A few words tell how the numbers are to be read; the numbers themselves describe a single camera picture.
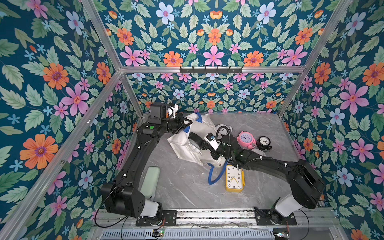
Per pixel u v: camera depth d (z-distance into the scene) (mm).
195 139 806
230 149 639
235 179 841
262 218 733
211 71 932
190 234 766
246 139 1016
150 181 825
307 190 436
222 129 641
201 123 733
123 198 396
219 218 750
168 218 738
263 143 983
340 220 733
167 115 617
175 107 707
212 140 707
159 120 574
